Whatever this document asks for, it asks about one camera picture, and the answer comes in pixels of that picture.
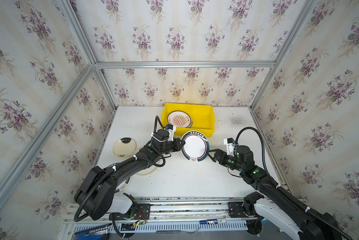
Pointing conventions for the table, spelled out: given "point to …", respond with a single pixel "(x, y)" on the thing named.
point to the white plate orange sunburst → (180, 119)
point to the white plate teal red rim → (119, 188)
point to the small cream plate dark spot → (124, 147)
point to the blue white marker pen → (213, 221)
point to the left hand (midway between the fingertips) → (186, 141)
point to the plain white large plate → (147, 171)
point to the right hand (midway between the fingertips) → (208, 155)
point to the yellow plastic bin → (203, 116)
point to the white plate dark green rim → (197, 144)
